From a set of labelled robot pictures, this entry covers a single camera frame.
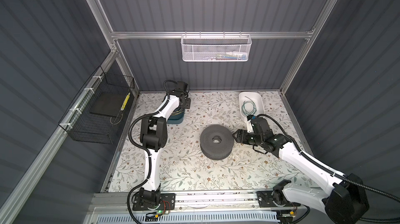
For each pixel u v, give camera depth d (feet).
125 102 2.55
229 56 3.00
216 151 2.84
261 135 2.02
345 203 1.30
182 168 2.77
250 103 3.67
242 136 2.36
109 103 2.46
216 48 4.05
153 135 1.93
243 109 3.47
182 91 2.63
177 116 3.40
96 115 2.38
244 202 2.42
